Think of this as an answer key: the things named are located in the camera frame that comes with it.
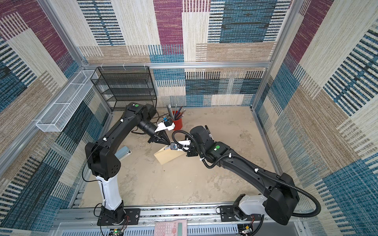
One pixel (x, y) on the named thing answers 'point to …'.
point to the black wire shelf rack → (120, 85)
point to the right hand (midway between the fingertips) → (187, 140)
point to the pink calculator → (174, 227)
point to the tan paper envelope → (165, 156)
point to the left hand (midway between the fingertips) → (169, 143)
